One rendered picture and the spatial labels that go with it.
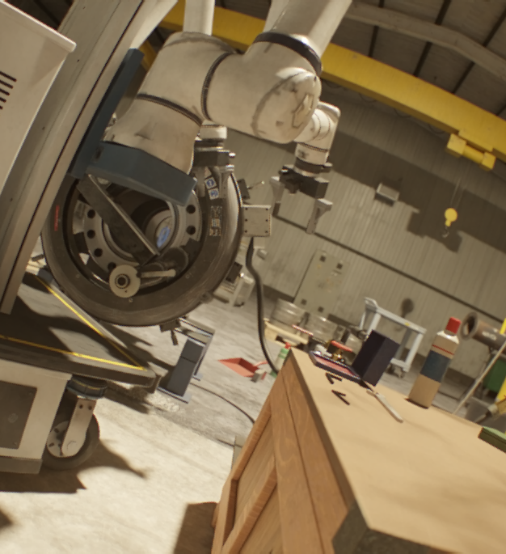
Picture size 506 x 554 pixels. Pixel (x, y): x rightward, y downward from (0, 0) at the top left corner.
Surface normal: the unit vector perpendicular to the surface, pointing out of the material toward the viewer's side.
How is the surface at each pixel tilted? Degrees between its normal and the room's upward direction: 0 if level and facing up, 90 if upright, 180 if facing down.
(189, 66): 91
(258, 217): 90
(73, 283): 90
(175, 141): 68
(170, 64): 90
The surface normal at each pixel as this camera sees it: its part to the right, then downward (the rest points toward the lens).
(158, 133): 0.39, -0.21
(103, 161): -0.62, -0.25
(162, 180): 0.67, 0.32
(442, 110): -0.13, -0.03
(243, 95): -0.44, 0.29
